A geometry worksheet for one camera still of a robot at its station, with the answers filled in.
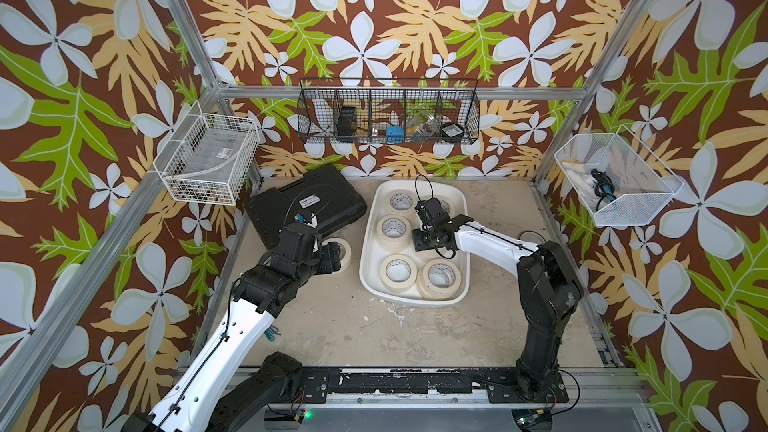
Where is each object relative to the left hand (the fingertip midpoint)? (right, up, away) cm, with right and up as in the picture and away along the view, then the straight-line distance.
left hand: (329, 246), depth 74 cm
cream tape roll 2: (+20, +12, +34) cm, 42 cm away
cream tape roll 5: (+18, -11, +19) cm, 29 cm away
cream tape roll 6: (+1, -5, +21) cm, 22 cm away
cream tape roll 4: (+31, -13, +17) cm, 38 cm away
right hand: (+24, 0, +21) cm, 32 cm away
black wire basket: (+16, +42, +23) cm, 50 cm away
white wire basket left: (-36, +24, +8) cm, 44 cm away
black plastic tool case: (-7, +14, +30) cm, 34 cm away
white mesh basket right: (+80, +18, +8) cm, 82 cm away
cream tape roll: (+17, +1, +29) cm, 34 cm away
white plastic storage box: (+10, -5, +22) cm, 24 cm away
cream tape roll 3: (+37, +11, +30) cm, 48 cm away
